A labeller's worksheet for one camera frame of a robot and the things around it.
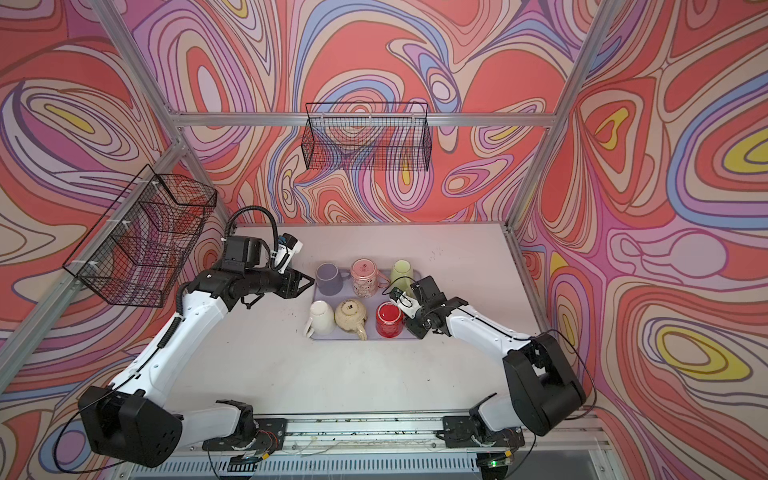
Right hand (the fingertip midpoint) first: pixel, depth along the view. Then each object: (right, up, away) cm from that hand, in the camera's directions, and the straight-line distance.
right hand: (417, 323), depth 89 cm
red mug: (-9, +2, -5) cm, 10 cm away
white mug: (-28, +2, -4) cm, 29 cm away
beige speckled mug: (-20, +3, -3) cm, 21 cm away
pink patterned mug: (-16, +14, +2) cm, 21 cm away
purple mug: (-27, +13, +4) cm, 31 cm away
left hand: (-30, +15, -12) cm, 36 cm away
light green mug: (-5, +15, -8) cm, 18 cm away
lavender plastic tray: (-15, +5, +5) cm, 16 cm away
